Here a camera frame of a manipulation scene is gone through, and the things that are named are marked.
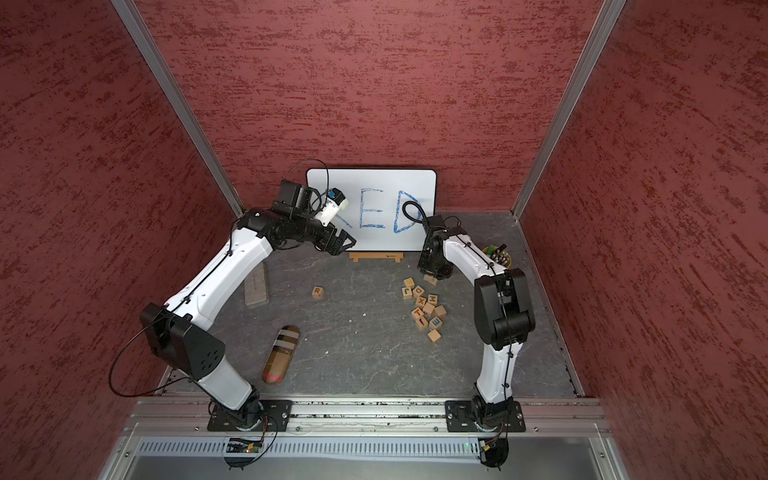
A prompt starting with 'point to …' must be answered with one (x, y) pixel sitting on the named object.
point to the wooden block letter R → (318, 292)
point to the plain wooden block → (428, 308)
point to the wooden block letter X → (421, 301)
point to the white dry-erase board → (376, 219)
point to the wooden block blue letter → (436, 322)
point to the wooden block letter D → (418, 291)
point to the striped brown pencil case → (279, 358)
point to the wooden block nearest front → (434, 335)
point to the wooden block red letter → (417, 313)
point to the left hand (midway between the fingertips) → (339, 238)
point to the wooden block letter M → (432, 299)
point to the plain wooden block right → (440, 311)
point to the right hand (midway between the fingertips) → (426, 274)
